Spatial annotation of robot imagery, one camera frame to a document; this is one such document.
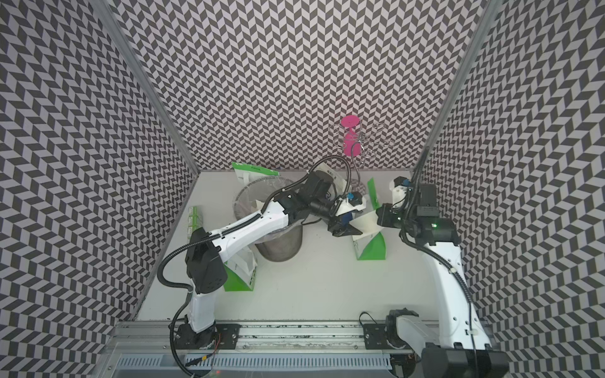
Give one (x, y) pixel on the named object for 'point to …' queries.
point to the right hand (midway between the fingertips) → (378, 216)
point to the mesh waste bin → (281, 249)
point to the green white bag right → (371, 247)
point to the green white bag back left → (245, 172)
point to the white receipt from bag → (367, 224)
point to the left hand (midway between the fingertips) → (359, 223)
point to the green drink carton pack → (193, 220)
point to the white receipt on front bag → (244, 264)
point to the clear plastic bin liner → (251, 196)
